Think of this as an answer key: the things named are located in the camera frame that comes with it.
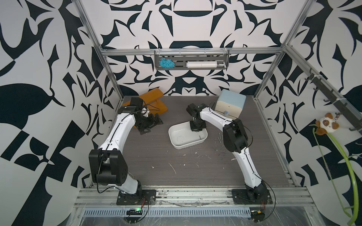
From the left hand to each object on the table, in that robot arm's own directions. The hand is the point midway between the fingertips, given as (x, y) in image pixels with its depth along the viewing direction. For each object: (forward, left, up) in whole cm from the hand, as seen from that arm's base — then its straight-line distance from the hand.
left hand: (153, 124), depth 84 cm
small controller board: (-40, +7, -19) cm, 45 cm away
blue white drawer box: (+16, -50, -2) cm, 52 cm away
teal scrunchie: (+34, -8, +18) cm, 39 cm away
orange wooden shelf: (+21, +4, -2) cm, 21 cm away
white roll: (+31, -30, +19) cm, 47 cm away
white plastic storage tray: (0, -16, -16) cm, 22 cm away
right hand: (+6, -24, -16) cm, 29 cm away
